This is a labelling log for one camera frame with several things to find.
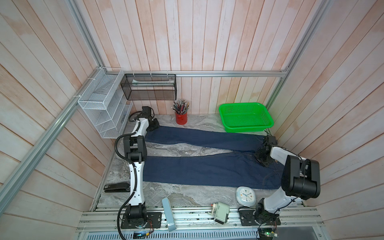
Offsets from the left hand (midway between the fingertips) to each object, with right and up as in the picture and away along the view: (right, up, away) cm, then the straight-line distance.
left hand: (157, 127), depth 111 cm
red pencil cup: (+19, +6, -1) cm, 20 cm away
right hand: (+70, -20, -15) cm, 74 cm away
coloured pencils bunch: (+18, +15, -6) cm, 24 cm away
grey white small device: (+40, -42, -39) cm, 70 cm away
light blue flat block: (+16, -47, -42) cm, 65 cm away
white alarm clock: (+55, -37, -33) cm, 74 cm away
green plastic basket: (+68, +8, +7) cm, 69 cm away
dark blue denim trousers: (+57, -26, -19) cm, 65 cm away
